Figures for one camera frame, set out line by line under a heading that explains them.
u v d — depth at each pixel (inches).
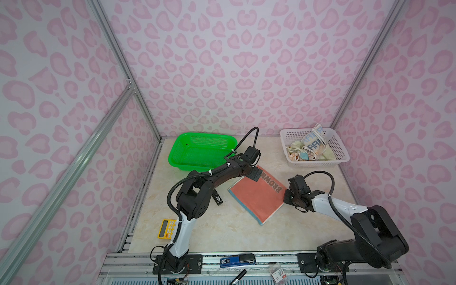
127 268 29.0
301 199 26.7
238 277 27.3
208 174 22.3
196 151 44.7
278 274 27.2
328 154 41.0
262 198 36.0
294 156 37.5
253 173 33.8
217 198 35.3
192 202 20.9
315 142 42.0
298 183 28.3
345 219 18.1
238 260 27.7
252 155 30.2
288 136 44.7
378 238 16.7
